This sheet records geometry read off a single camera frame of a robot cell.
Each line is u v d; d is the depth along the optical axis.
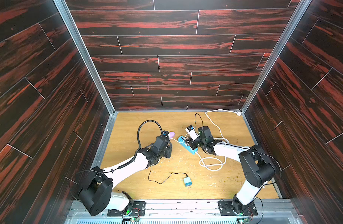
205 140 0.73
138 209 0.72
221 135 1.04
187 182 0.82
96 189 0.42
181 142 0.91
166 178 0.82
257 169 0.47
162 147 0.65
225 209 0.73
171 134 1.04
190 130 0.82
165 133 0.75
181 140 0.98
